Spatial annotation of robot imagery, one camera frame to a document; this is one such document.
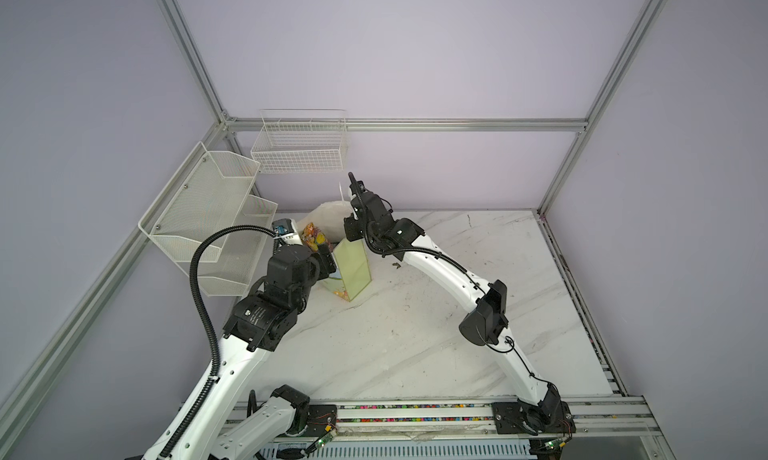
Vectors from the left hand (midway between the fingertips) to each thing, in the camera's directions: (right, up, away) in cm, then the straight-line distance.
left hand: (310, 251), depth 68 cm
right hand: (+6, +9, +15) cm, 19 cm away
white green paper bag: (+7, -8, +19) cm, 22 cm away
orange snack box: (-4, +3, +16) cm, 17 cm away
